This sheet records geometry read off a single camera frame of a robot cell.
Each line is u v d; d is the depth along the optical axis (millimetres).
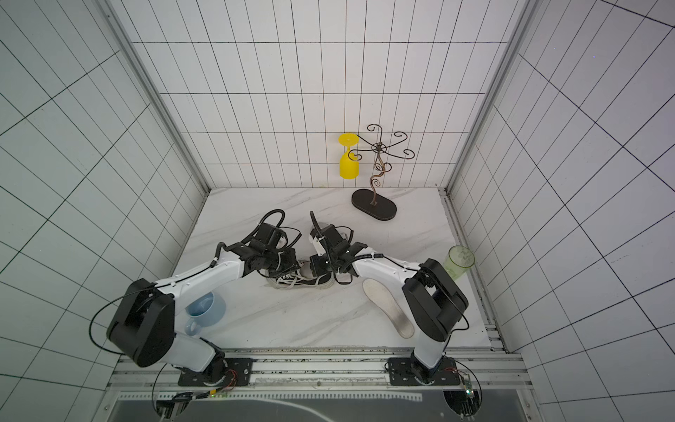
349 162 969
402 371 727
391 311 836
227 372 720
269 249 700
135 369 740
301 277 834
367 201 1139
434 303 455
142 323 425
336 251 683
